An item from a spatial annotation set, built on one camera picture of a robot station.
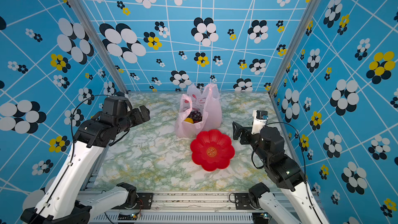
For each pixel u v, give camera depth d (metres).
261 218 0.69
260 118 0.53
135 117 0.60
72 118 0.76
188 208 0.72
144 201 0.74
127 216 0.72
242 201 0.73
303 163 0.45
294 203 0.40
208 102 0.73
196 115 0.95
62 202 0.37
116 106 0.48
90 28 0.84
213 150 0.91
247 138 0.57
